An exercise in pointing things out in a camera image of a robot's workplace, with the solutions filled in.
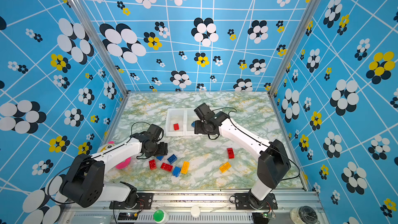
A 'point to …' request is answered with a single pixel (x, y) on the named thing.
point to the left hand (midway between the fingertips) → (164, 151)
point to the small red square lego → (176, 126)
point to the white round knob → (195, 211)
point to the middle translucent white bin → (189, 116)
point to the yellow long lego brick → (185, 168)
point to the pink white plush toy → (110, 144)
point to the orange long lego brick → (225, 167)
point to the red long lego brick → (166, 167)
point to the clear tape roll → (303, 214)
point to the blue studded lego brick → (172, 158)
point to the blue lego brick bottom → (176, 171)
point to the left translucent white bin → (175, 122)
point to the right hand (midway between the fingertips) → (200, 129)
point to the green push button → (158, 215)
